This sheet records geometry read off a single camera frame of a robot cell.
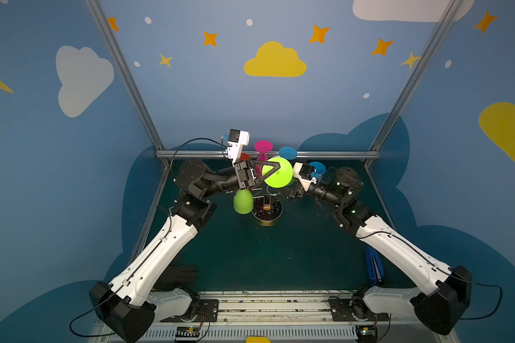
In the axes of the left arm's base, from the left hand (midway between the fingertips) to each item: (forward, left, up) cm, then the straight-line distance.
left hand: (278, 165), depth 50 cm
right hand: (+9, -2, -10) cm, 13 cm away
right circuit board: (-28, -34, -54) cm, 70 cm away
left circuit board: (-29, +29, -55) cm, 68 cm away
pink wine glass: (+32, +3, -22) cm, 38 cm away
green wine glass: (+11, +10, -31) cm, 35 cm away
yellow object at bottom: (-31, +4, -51) cm, 60 cm away
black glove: (-11, +35, -49) cm, 62 cm away
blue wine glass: (+28, -7, -21) cm, 36 cm away
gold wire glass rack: (+20, 0, -50) cm, 54 cm away
